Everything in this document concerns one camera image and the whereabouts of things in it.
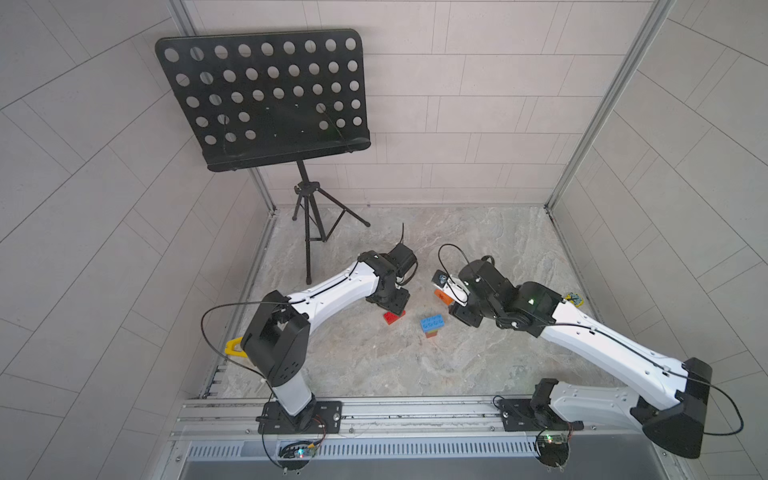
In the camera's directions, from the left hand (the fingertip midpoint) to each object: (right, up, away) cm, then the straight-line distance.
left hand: (397, 303), depth 85 cm
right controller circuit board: (+36, -30, -17) cm, 49 cm away
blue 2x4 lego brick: (+10, -4, -4) cm, 11 cm away
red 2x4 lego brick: (-2, -5, +2) cm, 5 cm away
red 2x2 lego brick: (+10, -8, -1) cm, 13 cm away
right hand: (+15, +4, -10) cm, 18 cm away
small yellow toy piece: (+55, 0, +6) cm, 55 cm away
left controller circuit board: (-22, -29, -19) cm, 41 cm away
